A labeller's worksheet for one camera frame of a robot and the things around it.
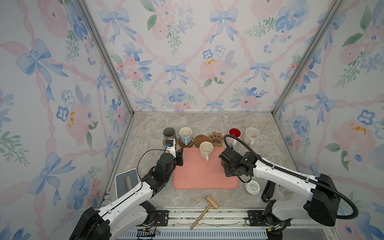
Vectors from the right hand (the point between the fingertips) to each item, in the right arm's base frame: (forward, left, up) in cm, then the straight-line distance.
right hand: (228, 168), depth 81 cm
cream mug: (+14, +11, -4) cm, 19 cm away
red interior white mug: (+27, -9, -2) cm, 28 cm away
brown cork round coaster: (+25, +15, -8) cm, 31 cm away
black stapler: (-10, -21, -5) cm, 24 cm away
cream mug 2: (+27, -19, -3) cm, 33 cm away
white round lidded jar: (-9, -12, -3) cm, 15 cm away
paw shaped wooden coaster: (+27, +3, -9) cm, 28 cm away
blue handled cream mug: (+23, +24, +1) cm, 33 cm away
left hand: (+8, +26, +9) cm, 29 cm away
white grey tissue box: (-6, +56, -5) cm, 57 cm away
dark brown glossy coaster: (+20, +22, -7) cm, 31 cm away
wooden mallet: (-16, +8, -7) cm, 20 cm away
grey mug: (+23, +35, +2) cm, 42 cm away
